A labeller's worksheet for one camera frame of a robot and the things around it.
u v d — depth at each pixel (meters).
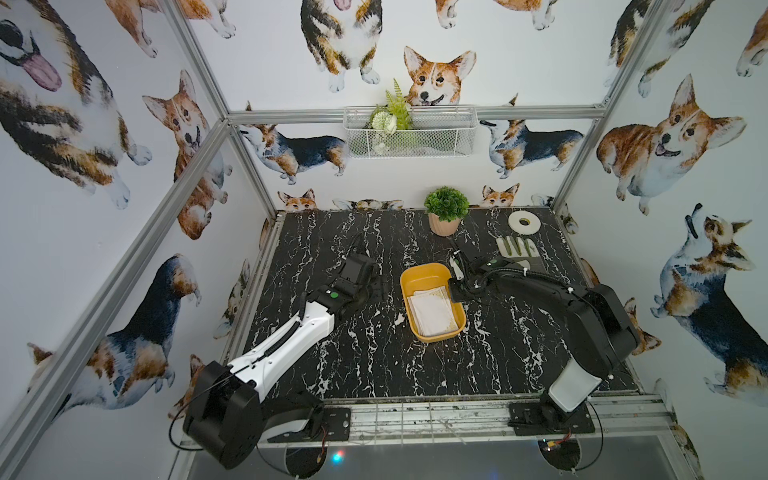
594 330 0.45
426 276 1.01
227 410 0.39
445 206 1.00
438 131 0.92
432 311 0.90
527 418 0.74
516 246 1.10
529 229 1.16
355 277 0.62
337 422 0.74
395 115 0.82
